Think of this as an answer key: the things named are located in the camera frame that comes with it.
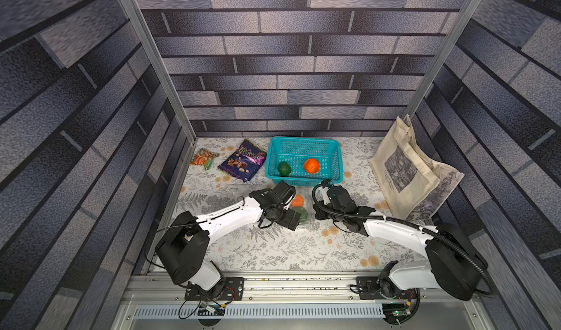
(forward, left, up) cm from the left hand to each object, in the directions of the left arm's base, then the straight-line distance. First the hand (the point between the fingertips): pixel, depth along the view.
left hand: (290, 218), depth 83 cm
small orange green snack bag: (+33, +43, -3) cm, 54 cm away
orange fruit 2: (+8, -3, -2) cm, 9 cm away
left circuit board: (-29, +28, -7) cm, 40 cm away
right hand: (+6, -9, 0) cm, 11 cm away
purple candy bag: (+29, +22, -1) cm, 37 cm away
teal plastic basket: (+39, -3, -3) cm, 39 cm away
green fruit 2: (+3, -5, -1) cm, 6 cm away
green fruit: (+25, +3, -1) cm, 25 cm away
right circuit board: (-29, -34, -7) cm, 46 cm away
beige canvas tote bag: (+11, -47, +11) cm, 50 cm away
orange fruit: (+27, -11, -1) cm, 29 cm away
